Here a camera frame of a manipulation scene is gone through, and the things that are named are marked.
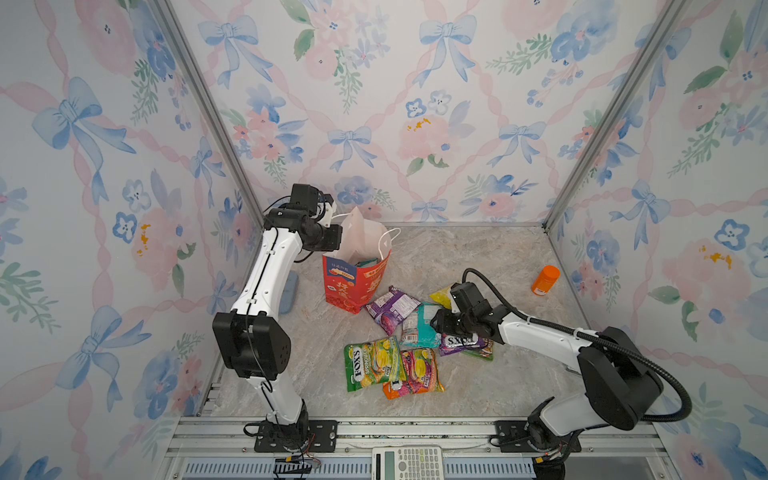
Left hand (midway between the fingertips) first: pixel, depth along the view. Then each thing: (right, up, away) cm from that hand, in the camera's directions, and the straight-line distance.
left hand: (339, 238), depth 83 cm
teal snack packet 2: (+22, -27, +5) cm, 35 cm away
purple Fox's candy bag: (+33, -30, +4) cm, 45 cm away
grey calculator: (+18, -53, -14) cm, 58 cm away
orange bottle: (+64, -12, +11) cm, 66 cm away
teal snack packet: (+6, -7, +18) cm, 21 cm away
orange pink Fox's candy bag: (+22, -37, -2) cm, 43 cm away
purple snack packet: (+15, -21, +9) cm, 27 cm away
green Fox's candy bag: (+9, -34, -1) cm, 36 cm away
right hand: (+28, -25, +6) cm, 38 cm away
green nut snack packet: (+42, -33, +4) cm, 54 cm away
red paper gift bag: (+4, -10, -3) cm, 11 cm away
